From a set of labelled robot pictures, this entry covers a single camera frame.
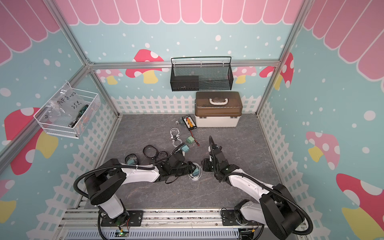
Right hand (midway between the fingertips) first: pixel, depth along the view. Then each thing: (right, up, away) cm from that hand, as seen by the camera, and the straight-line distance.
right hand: (203, 162), depth 87 cm
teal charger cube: (-4, -6, -1) cm, 7 cm away
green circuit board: (-41, -31, -15) cm, 53 cm away
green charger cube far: (-9, +12, +15) cm, 21 cm away
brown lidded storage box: (+10, +32, +7) cm, 35 cm away
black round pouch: (-35, +4, +12) cm, 38 cm away
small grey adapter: (-19, +24, +26) cm, 40 cm away
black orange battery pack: (-10, +25, +26) cm, 37 cm away
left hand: (-6, -5, +1) cm, 8 cm away
